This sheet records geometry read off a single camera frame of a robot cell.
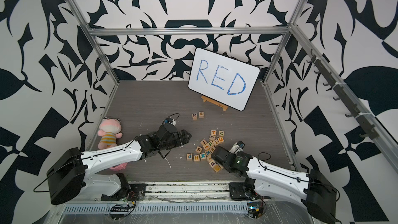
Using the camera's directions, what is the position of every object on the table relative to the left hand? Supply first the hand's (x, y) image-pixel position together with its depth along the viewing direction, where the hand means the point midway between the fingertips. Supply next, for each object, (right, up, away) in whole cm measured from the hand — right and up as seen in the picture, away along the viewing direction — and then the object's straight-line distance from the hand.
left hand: (187, 135), depth 82 cm
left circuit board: (-29, -33, -13) cm, 45 cm away
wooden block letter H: (+5, -12, +1) cm, 13 cm away
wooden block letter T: (+15, -1, +10) cm, 18 cm away
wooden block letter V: (+19, -1, +10) cm, 22 cm away
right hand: (+16, -11, +1) cm, 19 cm away
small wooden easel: (+18, +15, +20) cm, 31 cm away
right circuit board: (+31, -31, -10) cm, 45 cm away
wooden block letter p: (+1, -12, +1) cm, 12 cm away
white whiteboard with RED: (+22, +30, +14) cm, 40 cm away
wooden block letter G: (+6, -9, +3) cm, 11 cm away
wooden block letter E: (+8, +9, +17) cm, 21 cm away
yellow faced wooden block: (+15, -16, -2) cm, 22 cm away
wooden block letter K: (+8, -12, +1) cm, 14 cm away
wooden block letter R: (+3, +8, +17) cm, 19 cm away
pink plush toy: (-44, +2, +7) cm, 44 cm away
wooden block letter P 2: (+13, -6, +5) cm, 15 cm away
